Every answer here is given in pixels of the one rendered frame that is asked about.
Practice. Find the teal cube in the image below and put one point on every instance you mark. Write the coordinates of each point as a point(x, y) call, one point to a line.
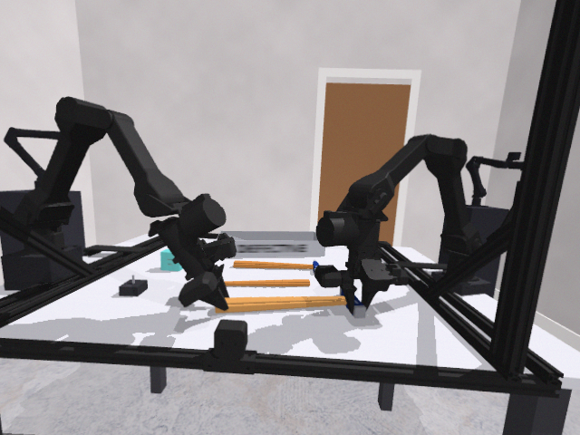
point(166, 262)

